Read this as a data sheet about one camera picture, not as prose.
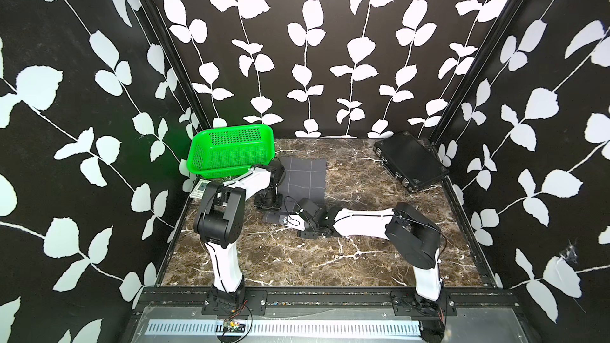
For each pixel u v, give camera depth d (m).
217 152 1.15
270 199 0.83
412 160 1.27
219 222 0.51
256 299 0.75
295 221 0.78
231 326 0.70
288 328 0.70
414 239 0.49
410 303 0.73
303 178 1.05
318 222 0.71
